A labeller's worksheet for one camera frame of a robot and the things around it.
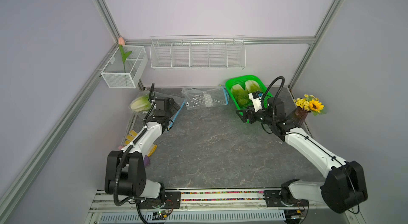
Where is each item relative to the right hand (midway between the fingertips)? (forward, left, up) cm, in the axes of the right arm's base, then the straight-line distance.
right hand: (242, 107), depth 81 cm
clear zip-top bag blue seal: (+26, +21, -21) cm, 40 cm away
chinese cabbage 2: (+13, +60, -13) cm, 63 cm away
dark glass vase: (0, -34, -9) cm, 35 cm away
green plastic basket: (+36, -7, -16) cm, 40 cm away
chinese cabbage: (+28, -13, -13) cm, 34 cm away
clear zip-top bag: (-6, +36, +12) cm, 39 cm away
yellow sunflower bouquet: (0, -34, +3) cm, 34 cm away
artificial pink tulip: (+29, +66, +12) cm, 73 cm away
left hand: (+5, +38, -6) cm, 39 cm away
